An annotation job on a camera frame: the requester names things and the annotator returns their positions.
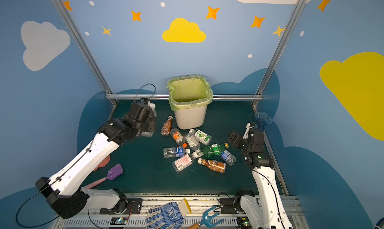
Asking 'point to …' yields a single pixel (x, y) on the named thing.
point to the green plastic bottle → (214, 149)
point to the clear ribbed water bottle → (147, 134)
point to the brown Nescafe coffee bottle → (167, 126)
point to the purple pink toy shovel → (113, 173)
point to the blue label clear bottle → (178, 151)
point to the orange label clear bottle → (178, 137)
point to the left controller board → (119, 221)
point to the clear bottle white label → (193, 143)
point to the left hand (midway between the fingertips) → (153, 121)
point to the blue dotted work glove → (170, 215)
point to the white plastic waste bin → (190, 118)
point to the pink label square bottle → (184, 161)
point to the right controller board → (243, 222)
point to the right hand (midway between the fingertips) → (238, 135)
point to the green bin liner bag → (190, 91)
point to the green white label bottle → (202, 137)
